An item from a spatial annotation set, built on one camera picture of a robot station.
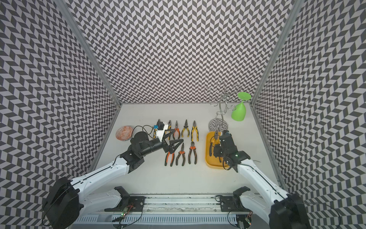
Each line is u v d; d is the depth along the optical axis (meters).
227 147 0.62
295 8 0.68
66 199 0.40
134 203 0.71
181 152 0.90
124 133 0.99
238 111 0.82
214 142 0.84
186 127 1.04
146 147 0.60
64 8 0.72
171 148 0.64
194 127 1.02
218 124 1.01
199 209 0.72
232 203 0.73
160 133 0.64
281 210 0.38
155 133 0.64
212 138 0.94
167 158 0.88
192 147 0.92
